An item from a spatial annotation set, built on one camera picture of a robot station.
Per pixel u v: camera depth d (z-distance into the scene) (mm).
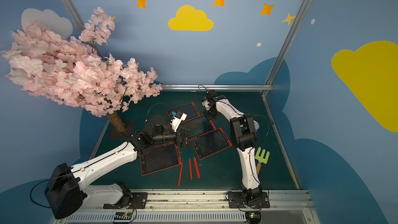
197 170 840
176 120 662
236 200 747
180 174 821
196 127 1023
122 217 731
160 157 882
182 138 636
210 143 947
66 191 390
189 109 1120
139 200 739
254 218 732
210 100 831
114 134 981
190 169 840
